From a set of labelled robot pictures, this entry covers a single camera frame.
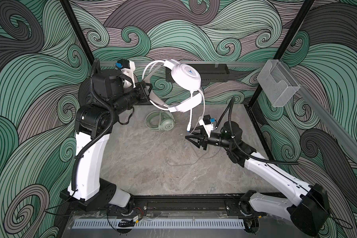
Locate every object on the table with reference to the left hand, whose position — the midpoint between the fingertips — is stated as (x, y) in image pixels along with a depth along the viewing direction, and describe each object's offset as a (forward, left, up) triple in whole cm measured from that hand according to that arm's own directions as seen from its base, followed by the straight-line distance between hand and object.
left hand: (153, 83), depth 53 cm
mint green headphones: (+20, -3, -47) cm, 52 cm away
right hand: (-7, -15, -23) cm, 28 cm away
